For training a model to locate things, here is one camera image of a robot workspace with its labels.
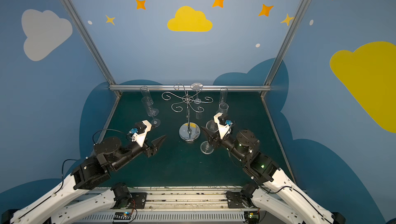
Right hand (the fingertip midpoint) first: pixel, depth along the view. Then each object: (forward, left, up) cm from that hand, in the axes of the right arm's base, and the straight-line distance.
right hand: (209, 121), depth 63 cm
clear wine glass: (+22, -9, -18) cm, 30 cm away
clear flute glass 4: (+31, -9, -13) cm, 35 cm away
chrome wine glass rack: (+14, +12, -34) cm, 39 cm away
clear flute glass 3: (+26, +7, -5) cm, 28 cm away
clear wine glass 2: (-3, +1, -18) cm, 19 cm away
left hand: (-4, +21, 0) cm, 21 cm away
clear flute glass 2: (+21, +36, -35) cm, 55 cm away
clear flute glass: (+27, +39, -18) cm, 51 cm away
